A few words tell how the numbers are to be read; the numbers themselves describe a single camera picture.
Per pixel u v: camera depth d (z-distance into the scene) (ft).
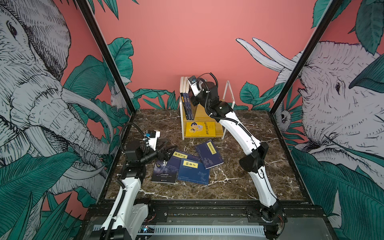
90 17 2.38
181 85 2.50
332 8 2.25
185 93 2.40
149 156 2.15
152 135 2.17
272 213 2.08
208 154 3.15
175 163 2.96
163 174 2.82
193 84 2.18
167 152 2.16
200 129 3.42
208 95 1.95
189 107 2.61
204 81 1.91
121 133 3.42
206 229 2.56
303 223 2.40
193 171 2.89
